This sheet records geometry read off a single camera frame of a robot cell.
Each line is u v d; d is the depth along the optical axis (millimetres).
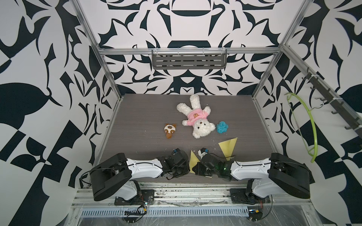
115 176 434
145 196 744
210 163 650
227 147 915
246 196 672
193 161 856
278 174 441
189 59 945
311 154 662
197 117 965
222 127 991
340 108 551
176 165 661
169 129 971
